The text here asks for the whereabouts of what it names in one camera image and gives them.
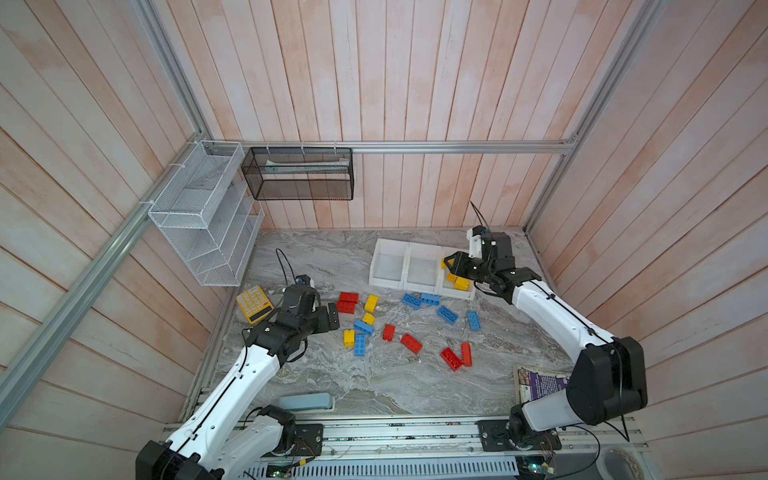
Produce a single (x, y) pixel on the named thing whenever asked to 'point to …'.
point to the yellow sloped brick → (369, 319)
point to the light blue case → (321, 401)
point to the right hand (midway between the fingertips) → (447, 259)
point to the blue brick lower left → (360, 344)
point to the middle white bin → (423, 268)
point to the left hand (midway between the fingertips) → (322, 318)
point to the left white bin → (389, 264)
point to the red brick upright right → (466, 354)
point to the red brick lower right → (451, 359)
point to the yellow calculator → (254, 304)
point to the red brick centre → (411, 343)
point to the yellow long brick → (371, 303)
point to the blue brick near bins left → (411, 301)
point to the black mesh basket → (300, 173)
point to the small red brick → (388, 332)
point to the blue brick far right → (475, 321)
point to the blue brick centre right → (448, 315)
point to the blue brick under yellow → (364, 327)
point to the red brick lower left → (346, 307)
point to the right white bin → (446, 288)
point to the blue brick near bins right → (431, 299)
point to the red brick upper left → (349, 297)
